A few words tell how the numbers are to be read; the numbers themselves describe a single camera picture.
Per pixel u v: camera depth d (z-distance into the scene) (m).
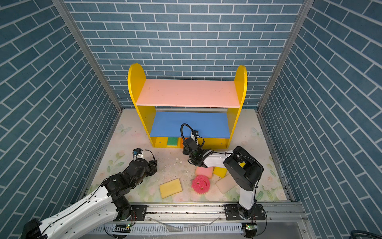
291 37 0.81
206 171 0.87
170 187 0.81
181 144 0.96
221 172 0.87
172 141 1.00
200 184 0.80
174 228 0.71
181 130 0.70
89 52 0.87
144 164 0.60
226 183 0.84
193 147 0.71
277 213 0.75
